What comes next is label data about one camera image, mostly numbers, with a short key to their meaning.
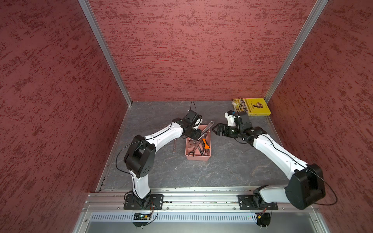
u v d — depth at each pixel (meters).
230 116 0.76
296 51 0.88
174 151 0.93
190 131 0.75
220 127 0.74
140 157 0.48
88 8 0.71
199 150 0.94
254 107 1.14
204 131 0.95
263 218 0.71
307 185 0.41
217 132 0.74
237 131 0.64
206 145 0.88
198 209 0.73
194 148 0.89
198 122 0.76
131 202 0.74
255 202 0.67
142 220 0.72
